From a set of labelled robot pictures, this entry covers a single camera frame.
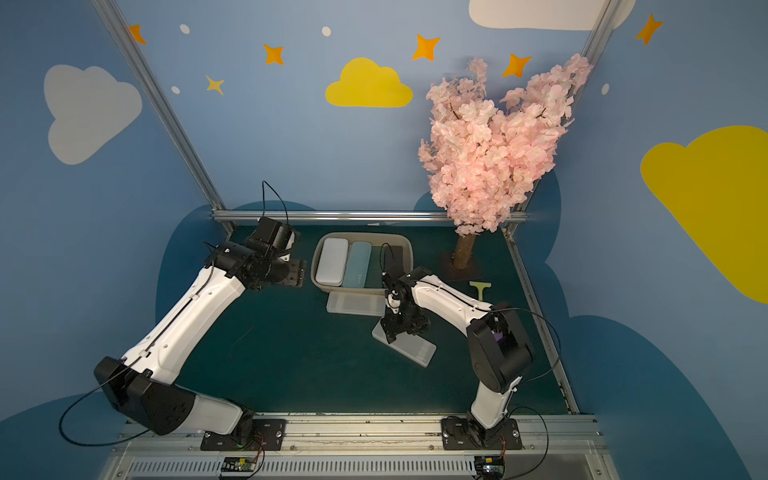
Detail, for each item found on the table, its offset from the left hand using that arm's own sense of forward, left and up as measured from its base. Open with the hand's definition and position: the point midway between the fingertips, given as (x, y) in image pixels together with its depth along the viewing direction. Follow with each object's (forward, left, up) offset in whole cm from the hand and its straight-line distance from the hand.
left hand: (290, 267), depth 78 cm
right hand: (-9, -31, -18) cm, 37 cm away
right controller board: (-40, -53, -26) cm, 71 cm away
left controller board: (-41, +9, -26) cm, 50 cm away
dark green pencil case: (+17, -21, -22) cm, 35 cm away
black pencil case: (+20, -28, -22) cm, 41 cm away
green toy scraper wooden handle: (+9, -57, -21) cm, 62 cm away
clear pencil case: (+3, -16, -24) cm, 29 cm away
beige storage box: (+28, -31, -20) cm, 47 cm away
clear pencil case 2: (-12, -34, -23) cm, 43 cm away
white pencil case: (+18, -6, -21) cm, 28 cm away
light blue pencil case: (+18, -15, -23) cm, 32 cm away
